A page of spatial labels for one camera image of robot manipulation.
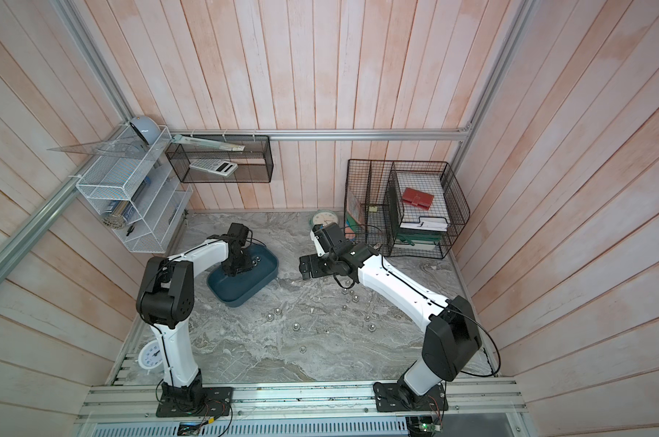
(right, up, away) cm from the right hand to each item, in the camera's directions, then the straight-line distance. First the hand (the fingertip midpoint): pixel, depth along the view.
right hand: (311, 264), depth 83 cm
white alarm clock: (-48, -27, -3) cm, 55 cm away
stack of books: (+40, +9, +13) cm, 43 cm away
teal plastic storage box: (-25, -9, +5) cm, 28 cm away
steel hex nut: (+11, -11, +12) cm, 20 cm away
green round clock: (+4, +17, +32) cm, 36 cm away
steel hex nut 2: (+15, -13, +10) cm, 22 cm away
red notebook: (+37, +22, +10) cm, 44 cm away
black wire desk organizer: (+33, +18, +10) cm, 39 cm away
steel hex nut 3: (+11, -16, +8) cm, 21 cm away
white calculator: (-34, +34, +15) cm, 50 cm away
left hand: (-26, -4, +18) cm, 32 cm away
